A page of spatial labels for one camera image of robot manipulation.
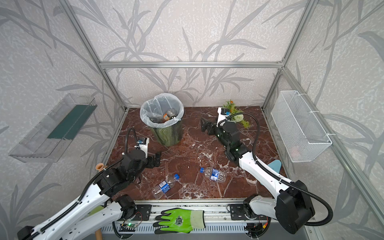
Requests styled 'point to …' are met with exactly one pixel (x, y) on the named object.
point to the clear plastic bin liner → (163, 110)
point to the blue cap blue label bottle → (214, 174)
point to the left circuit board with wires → (133, 222)
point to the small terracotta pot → (99, 166)
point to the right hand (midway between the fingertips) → (208, 114)
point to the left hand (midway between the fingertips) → (156, 147)
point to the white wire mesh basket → (303, 136)
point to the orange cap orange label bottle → (169, 115)
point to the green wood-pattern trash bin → (170, 136)
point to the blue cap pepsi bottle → (159, 190)
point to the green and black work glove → (179, 220)
